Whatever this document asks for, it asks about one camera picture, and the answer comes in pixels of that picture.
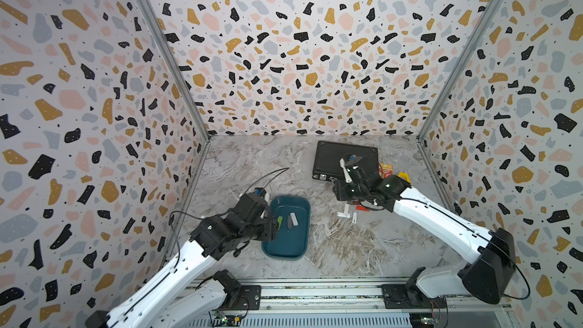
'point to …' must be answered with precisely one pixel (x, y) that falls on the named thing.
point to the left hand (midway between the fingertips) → (276, 225)
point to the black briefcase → (326, 161)
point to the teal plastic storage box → (291, 243)
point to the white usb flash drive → (343, 214)
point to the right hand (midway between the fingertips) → (336, 188)
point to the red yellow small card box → (385, 170)
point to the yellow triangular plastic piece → (404, 175)
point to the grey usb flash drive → (289, 223)
